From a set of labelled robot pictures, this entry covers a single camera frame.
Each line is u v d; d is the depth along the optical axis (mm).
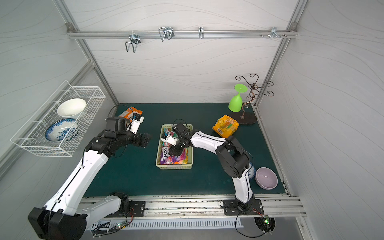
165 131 982
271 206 762
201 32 725
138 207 737
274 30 765
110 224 705
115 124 554
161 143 903
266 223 707
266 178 816
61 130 650
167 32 759
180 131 732
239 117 1111
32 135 571
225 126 1017
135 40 785
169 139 801
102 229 689
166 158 840
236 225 638
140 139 662
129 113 1127
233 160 505
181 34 796
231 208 749
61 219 359
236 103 906
